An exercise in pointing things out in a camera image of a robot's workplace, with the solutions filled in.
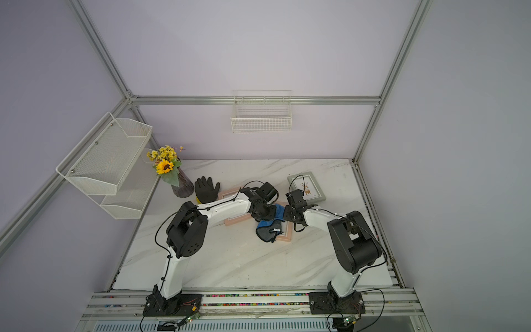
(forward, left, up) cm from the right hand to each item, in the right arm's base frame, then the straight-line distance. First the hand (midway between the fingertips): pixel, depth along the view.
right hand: (291, 216), depth 98 cm
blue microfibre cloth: (-9, +12, +5) cm, 16 cm away
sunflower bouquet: (+13, +54, +26) cm, 61 cm away
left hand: (-3, +10, +3) cm, 11 cm away
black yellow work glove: (+14, +44, +3) cm, 46 cm away
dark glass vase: (+13, +52, +8) cm, 54 cm away
